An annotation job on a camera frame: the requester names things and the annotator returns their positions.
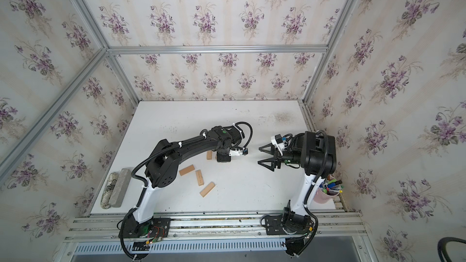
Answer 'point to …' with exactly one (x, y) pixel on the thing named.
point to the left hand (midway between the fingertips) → (224, 153)
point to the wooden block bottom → (207, 189)
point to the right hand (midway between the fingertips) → (264, 157)
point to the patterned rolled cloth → (108, 190)
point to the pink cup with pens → (329, 188)
